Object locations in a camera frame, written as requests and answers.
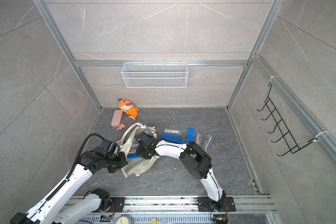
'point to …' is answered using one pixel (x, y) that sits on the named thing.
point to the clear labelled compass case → (175, 132)
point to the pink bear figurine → (122, 126)
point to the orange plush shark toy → (127, 106)
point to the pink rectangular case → (116, 118)
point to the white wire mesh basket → (166, 74)
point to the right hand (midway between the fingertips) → (137, 154)
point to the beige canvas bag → (137, 165)
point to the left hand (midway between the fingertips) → (131, 160)
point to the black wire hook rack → (280, 125)
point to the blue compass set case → (190, 136)
